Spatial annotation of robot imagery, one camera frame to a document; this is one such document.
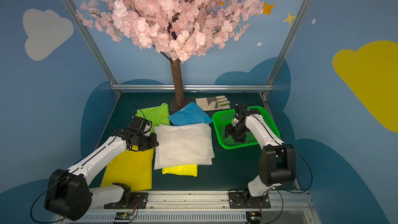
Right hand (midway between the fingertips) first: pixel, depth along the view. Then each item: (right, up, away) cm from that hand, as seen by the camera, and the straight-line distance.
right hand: (231, 136), depth 86 cm
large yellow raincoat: (-54, -16, -4) cm, 57 cm away
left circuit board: (-54, -35, -14) cm, 65 cm away
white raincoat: (-26, -5, -1) cm, 27 cm away
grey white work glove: (-8, +20, +29) cm, 36 cm away
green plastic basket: (-3, +9, +15) cm, 18 cm away
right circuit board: (+8, -36, -13) cm, 39 cm away
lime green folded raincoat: (-47, +11, +20) cm, 52 cm away
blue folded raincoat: (-25, +12, +22) cm, 36 cm away
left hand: (-40, -2, -2) cm, 41 cm away
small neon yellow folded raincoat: (-26, -17, -4) cm, 31 cm away
